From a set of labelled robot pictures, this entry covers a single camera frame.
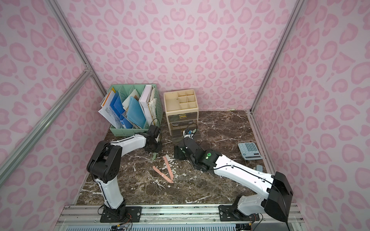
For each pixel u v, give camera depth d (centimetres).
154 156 95
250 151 95
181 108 91
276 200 38
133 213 73
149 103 90
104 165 50
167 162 92
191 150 53
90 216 75
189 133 65
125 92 104
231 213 73
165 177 86
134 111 93
